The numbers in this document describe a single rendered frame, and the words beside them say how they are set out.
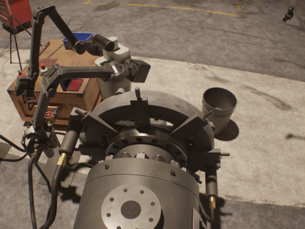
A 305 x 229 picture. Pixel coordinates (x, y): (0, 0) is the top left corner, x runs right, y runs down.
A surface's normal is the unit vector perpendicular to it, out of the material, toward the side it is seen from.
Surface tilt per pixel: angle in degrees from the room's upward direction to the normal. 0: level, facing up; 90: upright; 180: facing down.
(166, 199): 25
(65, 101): 90
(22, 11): 90
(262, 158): 0
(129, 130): 21
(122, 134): 32
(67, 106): 90
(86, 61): 0
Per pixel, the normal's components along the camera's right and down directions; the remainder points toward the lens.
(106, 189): -0.40, -0.67
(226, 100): -0.75, 0.43
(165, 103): 0.16, -0.18
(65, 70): 0.55, -0.57
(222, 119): 0.10, 0.74
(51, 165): 0.00, -0.70
